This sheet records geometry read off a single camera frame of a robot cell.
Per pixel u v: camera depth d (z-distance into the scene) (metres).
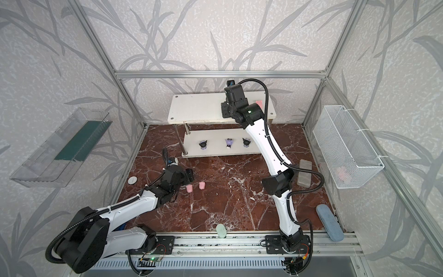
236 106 0.57
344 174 0.72
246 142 0.99
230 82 0.67
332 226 0.77
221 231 0.76
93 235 0.41
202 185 0.91
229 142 1.00
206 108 0.81
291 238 0.63
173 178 0.66
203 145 0.97
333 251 0.74
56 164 0.64
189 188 0.89
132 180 0.94
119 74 0.94
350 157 0.61
